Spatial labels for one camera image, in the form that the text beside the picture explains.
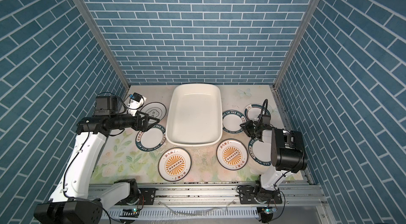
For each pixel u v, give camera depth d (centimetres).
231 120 102
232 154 87
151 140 92
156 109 105
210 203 73
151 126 65
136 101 62
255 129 86
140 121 62
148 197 74
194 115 104
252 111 106
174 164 83
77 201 37
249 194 74
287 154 48
